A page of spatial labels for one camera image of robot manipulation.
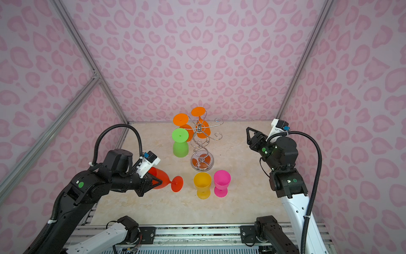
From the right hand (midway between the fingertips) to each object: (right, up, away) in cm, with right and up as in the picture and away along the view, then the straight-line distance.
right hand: (249, 129), depth 63 cm
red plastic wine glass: (-32, -25, +12) cm, 42 cm away
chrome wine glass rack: (-20, -18, +35) cm, 44 cm away
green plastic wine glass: (-29, -3, +7) cm, 30 cm away
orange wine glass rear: (-19, 0, +10) cm, 22 cm away
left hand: (-35, -20, -1) cm, 40 cm away
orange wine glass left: (-30, +5, +13) cm, 33 cm away
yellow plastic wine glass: (-19, -26, +17) cm, 36 cm away
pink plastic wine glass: (-10, -25, +17) cm, 31 cm away
